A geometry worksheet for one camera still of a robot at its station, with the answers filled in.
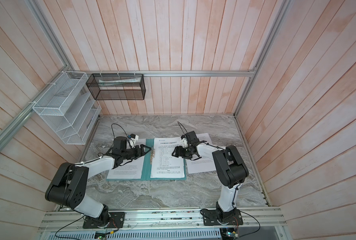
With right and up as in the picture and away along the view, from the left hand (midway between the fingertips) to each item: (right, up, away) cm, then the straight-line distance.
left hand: (148, 152), depth 90 cm
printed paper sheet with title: (+11, -9, +3) cm, 14 cm away
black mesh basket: (-25, +45, +14) cm, 53 cm away
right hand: (+17, -2, +6) cm, 18 cm away
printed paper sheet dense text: (-9, -11, +1) cm, 15 cm away
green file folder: (-3, +5, +15) cm, 16 cm away
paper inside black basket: (-27, +43, 0) cm, 51 cm away
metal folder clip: (+2, -3, +6) cm, 7 cm away
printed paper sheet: (+35, -8, +4) cm, 36 cm away
